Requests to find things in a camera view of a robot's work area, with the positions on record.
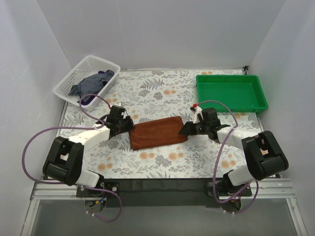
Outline purple cloth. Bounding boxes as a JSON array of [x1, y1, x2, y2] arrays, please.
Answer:
[[77, 70, 107, 106]]

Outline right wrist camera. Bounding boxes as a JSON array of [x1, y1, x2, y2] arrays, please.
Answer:
[[190, 104, 221, 127]]

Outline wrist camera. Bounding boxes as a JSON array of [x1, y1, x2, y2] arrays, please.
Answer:
[[190, 104, 221, 127], [106, 105, 126, 123]]

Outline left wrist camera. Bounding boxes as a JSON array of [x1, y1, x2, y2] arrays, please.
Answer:
[[106, 105, 126, 123]]

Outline brown towel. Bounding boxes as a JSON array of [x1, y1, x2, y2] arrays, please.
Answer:
[[129, 116, 188, 150]]

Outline white plastic basket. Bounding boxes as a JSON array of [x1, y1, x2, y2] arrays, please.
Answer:
[[53, 56, 121, 111]]

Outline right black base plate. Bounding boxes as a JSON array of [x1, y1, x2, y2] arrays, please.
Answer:
[[204, 178, 252, 197]]

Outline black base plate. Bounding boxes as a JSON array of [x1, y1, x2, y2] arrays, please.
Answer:
[[76, 181, 120, 198], [204, 178, 252, 197]]

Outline green plastic tray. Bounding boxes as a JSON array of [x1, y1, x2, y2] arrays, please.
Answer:
[[196, 75, 268, 113]]

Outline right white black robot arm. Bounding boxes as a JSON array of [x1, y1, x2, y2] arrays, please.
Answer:
[[179, 121, 289, 191]]

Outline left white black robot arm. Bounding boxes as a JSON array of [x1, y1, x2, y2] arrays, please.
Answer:
[[43, 116, 134, 188]]

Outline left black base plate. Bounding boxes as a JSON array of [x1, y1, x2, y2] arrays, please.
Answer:
[[76, 181, 120, 198]]

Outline aluminium frame rail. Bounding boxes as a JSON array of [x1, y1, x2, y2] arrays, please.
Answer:
[[31, 178, 296, 200]]

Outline grey cloth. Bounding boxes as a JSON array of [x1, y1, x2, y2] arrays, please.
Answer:
[[68, 70, 115, 105]]

